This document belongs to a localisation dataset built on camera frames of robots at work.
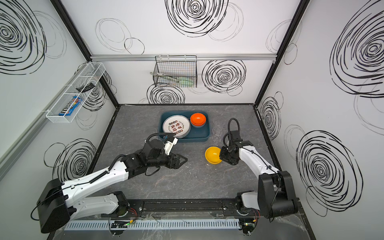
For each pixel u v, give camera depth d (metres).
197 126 1.02
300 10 0.73
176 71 0.89
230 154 0.65
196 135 1.01
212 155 0.94
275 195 0.42
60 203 0.39
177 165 0.65
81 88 0.78
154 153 0.58
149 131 0.99
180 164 0.67
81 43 0.84
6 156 0.51
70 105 0.72
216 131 1.01
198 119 1.05
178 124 1.05
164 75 0.85
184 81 0.87
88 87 0.80
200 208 0.75
